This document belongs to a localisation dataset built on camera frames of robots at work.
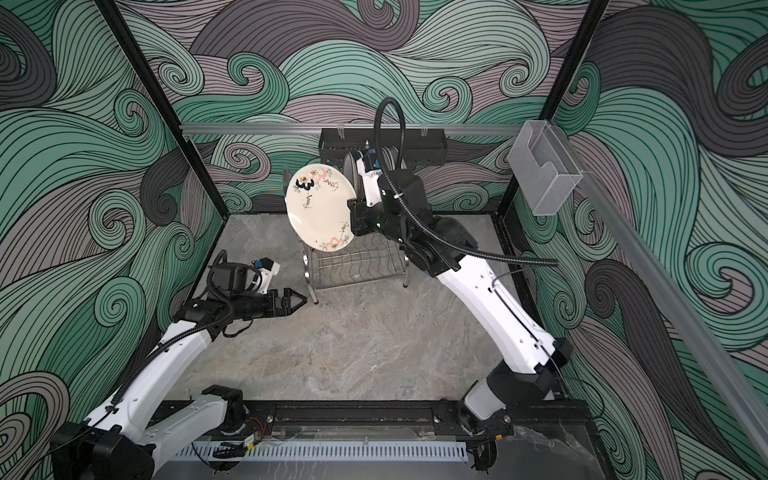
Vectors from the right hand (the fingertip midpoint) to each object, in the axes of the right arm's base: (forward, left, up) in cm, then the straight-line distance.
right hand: (350, 198), depth 61 cm
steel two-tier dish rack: (+14, -2, -41) cm, 43 cm away
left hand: (-8, +16, -29) cm, 34 cm away
